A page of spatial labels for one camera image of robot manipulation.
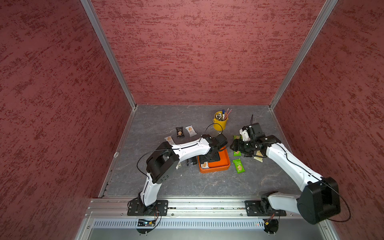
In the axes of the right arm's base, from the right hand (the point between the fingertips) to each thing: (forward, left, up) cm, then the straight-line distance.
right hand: (234, 150), depth 83 cm
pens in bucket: (+28, +2, -3) cm, 28 cm away
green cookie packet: (-5, -4, -10) cm, 12 cm away
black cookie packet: (+20, +33, -10) cm, 40 cm away
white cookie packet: (+20, +25, -9) cm, 34 cm away
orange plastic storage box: (-2, +5, -12) cm, 13 cm away
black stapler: (-2, +24, -8) cm, 25 cm away
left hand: (-4, +14, -7) cm, 16 cm away
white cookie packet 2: (-6, +17, -7) cm, 19 cm away
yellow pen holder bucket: (+25, +5, -9) cm, 27 cm away
